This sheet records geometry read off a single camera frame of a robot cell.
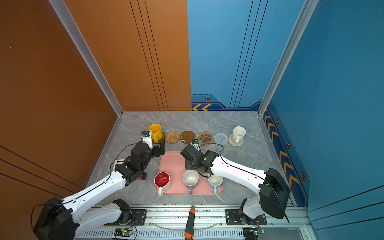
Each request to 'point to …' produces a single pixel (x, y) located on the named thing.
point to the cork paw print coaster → (205, 138)
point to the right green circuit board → (251, 233)
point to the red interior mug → (163, 181)
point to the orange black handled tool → (189, 230)
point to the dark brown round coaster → (162, 138)
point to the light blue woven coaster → (221, 138)
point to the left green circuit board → (123, 232)
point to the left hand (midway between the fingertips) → (157, 139)
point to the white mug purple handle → (190, 178)
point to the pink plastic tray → (174, 163)
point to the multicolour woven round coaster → (234, 143)
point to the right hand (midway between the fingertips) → (189, 162)
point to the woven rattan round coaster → (172, 137)
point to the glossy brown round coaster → (187, 136)
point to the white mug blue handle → (215, 181)
